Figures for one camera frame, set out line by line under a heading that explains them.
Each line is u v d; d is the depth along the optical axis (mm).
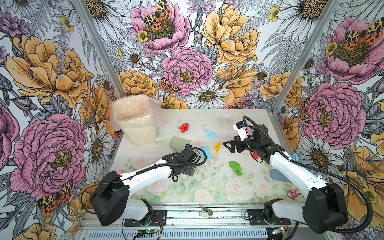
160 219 735
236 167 898
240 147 744
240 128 731
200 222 735
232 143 736
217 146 994
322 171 447
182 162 647
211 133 1078
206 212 746
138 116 832
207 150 980
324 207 408
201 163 660
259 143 643
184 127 1082
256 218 738
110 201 415
